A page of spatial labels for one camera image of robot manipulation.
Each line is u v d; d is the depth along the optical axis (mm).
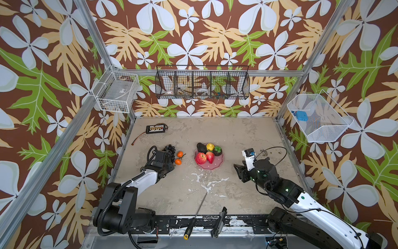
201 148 968
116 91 862
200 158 906
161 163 706
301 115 864
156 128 1113
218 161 958
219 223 736
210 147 975
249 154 628
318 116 832
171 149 978
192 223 744
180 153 978
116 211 421
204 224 752
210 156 923
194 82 978
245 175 651
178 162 934
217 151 942
